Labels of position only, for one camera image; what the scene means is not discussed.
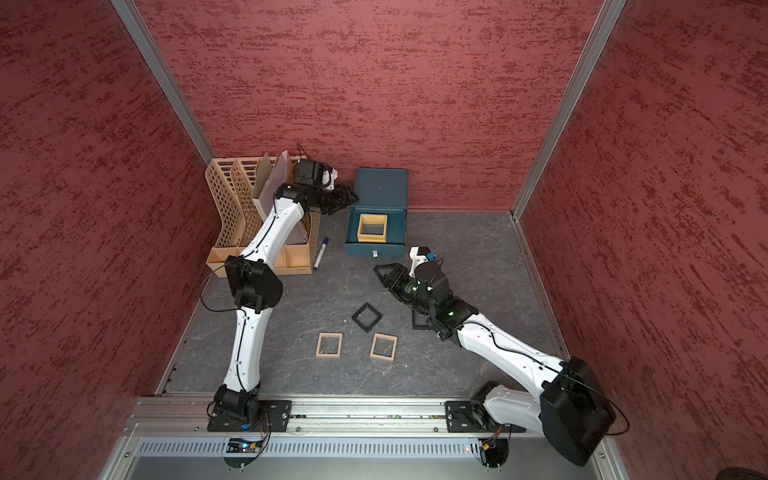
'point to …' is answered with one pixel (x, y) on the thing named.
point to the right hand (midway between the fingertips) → (374, 278)
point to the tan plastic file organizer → (243, 191)
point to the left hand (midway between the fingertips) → (352, 204)
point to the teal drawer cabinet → (383, 197)
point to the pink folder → (280, 179)
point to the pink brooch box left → (329, 344)
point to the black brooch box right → (420, 321)
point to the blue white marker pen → (320, 253)
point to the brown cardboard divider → (262, 175)
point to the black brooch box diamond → (366, 317)
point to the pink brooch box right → (386, 337)
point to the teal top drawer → (396, 233)
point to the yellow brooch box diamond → (372, 228)
